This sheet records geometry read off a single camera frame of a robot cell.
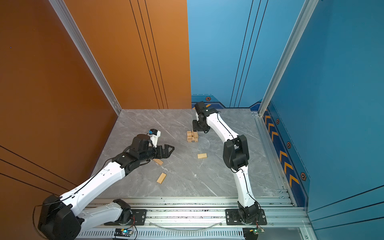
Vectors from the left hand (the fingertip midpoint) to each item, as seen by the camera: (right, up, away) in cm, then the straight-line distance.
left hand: (168, 146), depth 80 cm
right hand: (+15, +9, +17) cm, 24 cm away
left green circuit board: (-20, -40, -9) cm, 46 cm away
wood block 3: (-9, -11, +12) cm, 18 cm away
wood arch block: (+14, +5, +19) cm, 24 cm away
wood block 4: (-5, -19, +5) cm, 20 cm away
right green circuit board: (+41, -40, -9) cm, 58 cm away
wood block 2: (+19, -8, +14) cm, 25 cm away
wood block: (+11, +3, +20) cm, 23 cm away
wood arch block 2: (+10, +5, +22) cm, 25 cm away
